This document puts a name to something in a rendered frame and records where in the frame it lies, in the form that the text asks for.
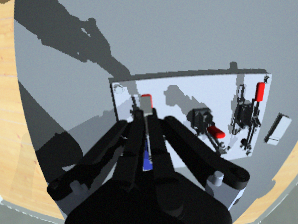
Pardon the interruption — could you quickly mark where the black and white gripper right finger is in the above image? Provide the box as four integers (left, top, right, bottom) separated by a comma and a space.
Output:
145, 96, 250, 218

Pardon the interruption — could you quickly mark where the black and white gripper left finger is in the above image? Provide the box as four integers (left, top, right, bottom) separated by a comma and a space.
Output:
46, 96, 148, 221

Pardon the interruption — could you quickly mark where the blue rectangular block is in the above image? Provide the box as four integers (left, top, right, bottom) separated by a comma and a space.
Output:
143, 138, 152, 170

